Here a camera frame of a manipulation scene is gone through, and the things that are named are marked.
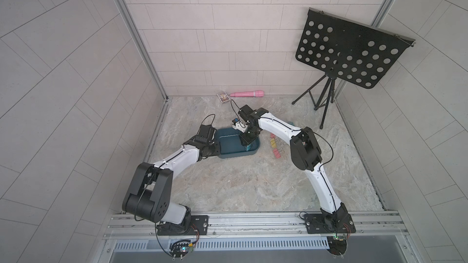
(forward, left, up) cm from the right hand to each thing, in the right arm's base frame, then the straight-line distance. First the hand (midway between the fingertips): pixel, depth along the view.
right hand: (244, 140), depth 97 cm
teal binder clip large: (-7, -1, +4) cm, 8 cm away
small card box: (+32, +12, +3) cm, 34 cm away
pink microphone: (+32, -11, +3) cm, 34 cm away
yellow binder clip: (-2, -15, 0) cm, 15 cm away
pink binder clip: (-9, -16, 0) cm, 18 cm away
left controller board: (-45, +26, +2) cm, 52 cm away
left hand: (-4, +13, +3) cm, 14 cm away
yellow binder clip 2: (-5, -15, 0) cm, 16 cm away
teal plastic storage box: (-2, +8, -1) cm, 8 cm away
